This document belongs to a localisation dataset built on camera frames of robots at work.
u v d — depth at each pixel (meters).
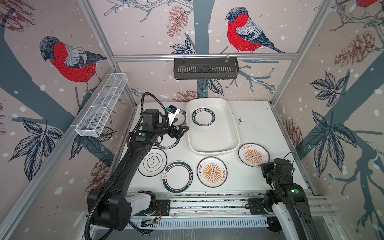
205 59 0.95
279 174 0.60
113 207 0.38
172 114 0.66
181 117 1.14
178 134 0.68
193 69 1.07
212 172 0.85
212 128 1.06
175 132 0.66
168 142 0.97
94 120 0.71
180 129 0.67
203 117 1.12
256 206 0.73
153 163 0.89
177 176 0.84
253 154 0.88
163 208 0.73
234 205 0.75
